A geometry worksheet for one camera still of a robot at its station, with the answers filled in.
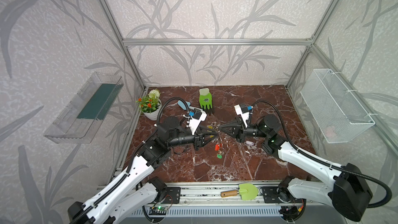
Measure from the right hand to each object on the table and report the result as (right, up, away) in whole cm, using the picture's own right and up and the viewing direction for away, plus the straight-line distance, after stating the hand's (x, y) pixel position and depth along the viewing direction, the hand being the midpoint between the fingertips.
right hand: (221, 124), depth 63 cm
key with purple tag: (+19, -15, +25) cm, 35 cm away
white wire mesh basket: (+48, +3, -1) cm, 48 cm away
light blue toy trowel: (-24, +6, +45) cm, 52 cm away
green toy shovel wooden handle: (+14, -35, +11) cm, 39 cm away
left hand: (-2, -3, -2) cm, 4 cm away
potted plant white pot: (-40, +7, +28) cm, 49 cm away
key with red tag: (-2, -9, 0) cm, 10 cm away
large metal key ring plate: (-3, -1, +4) cm, 5 cm away
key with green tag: (-1, -14, +4) cm, 15 cm away
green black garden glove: (-7, +10, +49) cm, 50 cm away
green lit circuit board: (-29, -42, +9) cm, 52 cm away
